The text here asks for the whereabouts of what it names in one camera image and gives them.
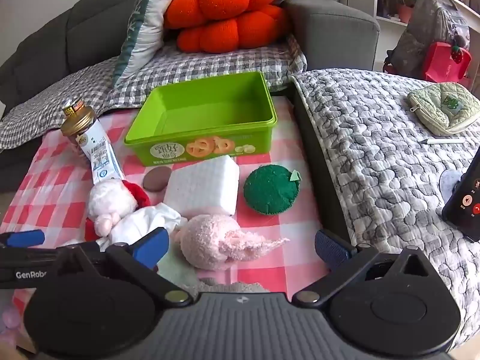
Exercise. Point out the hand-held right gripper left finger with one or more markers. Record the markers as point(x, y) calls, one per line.
point(149, 248)

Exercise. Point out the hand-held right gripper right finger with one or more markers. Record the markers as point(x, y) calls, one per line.
point(332, 250)

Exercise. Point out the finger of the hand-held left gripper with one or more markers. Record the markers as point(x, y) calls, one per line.
point(22, 238)

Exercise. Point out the light green cloth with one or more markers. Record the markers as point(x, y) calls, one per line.
point(174, 270)

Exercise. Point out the pink fuzzy sock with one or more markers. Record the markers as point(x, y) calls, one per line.
point(210, 242)

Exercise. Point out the santa plush doll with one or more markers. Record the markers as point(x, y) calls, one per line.
point(110, 200)

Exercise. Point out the white foam block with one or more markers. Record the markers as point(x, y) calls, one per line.
point(202, 187)

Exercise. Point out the grey fuzzy sock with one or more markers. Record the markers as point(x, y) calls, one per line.
point(232, 288)

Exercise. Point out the green plastic box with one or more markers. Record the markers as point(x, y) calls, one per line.
point(168, 153)

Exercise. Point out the white blue milk carton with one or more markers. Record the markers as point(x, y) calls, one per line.
point(101, 153)

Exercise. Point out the pink checked tablecloth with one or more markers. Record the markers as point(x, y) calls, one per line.
point(56, 180)

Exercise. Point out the brown felt disc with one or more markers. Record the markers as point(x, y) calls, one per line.
point(155, 180)

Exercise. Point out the dark ottoman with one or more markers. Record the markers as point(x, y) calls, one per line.
point(318, 165)

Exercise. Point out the green felt plush ball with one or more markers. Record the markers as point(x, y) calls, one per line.
point(268, 189)

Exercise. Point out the grey patterned quilt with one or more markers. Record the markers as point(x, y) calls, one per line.
point(375, 157)

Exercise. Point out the glass jar with gold lid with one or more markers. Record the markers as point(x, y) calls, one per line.
point(78, 122)

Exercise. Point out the grey felt heart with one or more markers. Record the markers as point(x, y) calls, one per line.
point(449, 183)

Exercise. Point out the black smartphone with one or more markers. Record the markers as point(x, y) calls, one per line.
point(463, 202)

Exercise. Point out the small tin can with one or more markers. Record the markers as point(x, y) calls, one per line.
point(72, 105)

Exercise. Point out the white pen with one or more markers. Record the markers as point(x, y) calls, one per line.
point(442, 140)

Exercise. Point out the green quilted pouch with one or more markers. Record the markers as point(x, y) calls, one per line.
point(446, 108)

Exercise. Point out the grey gingham blanket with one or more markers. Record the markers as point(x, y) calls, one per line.
point(210, 63)

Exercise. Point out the red bag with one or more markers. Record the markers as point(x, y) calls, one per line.
point(440, 63)

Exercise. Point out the dark grey sofa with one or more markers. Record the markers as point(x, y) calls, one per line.
point(330, 30)

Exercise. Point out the white teal pillow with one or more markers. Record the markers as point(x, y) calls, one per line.
point(144, 26)

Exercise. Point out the strawberry charm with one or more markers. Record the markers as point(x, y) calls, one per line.
point(456, 54)

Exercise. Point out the orange pumpkin cushion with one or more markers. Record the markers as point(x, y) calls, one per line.
point(240, 30)
point(221, 0)

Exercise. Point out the grey backpack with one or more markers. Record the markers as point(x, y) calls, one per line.
point(423, 26)

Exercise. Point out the pink plant pot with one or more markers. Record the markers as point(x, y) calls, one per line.
point(405, 13)

